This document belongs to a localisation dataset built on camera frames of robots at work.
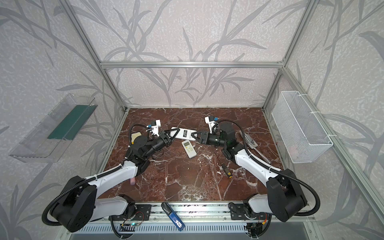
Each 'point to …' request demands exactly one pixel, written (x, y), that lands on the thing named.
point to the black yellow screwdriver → (227, 170)
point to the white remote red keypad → (183, 133)
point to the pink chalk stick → (132, 181)
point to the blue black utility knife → (174, 217)
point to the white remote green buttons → (189, 148)
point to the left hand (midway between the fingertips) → (181, 128)
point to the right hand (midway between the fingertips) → (193, 131)
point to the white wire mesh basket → (301, 131)
